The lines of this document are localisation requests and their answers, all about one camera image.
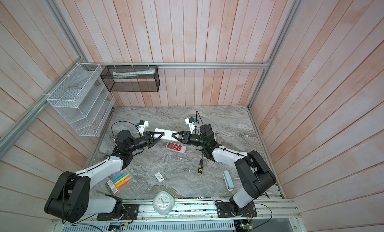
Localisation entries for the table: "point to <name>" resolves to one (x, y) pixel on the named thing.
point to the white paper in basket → (132, 74)
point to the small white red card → (160, 178)
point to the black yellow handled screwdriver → (200, 167)
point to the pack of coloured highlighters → (114, 184)
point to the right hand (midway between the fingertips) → (173, 137)
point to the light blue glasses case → (228, 181)
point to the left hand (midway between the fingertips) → (164, 137)
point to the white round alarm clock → (163, 202)
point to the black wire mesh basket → (131, 79)
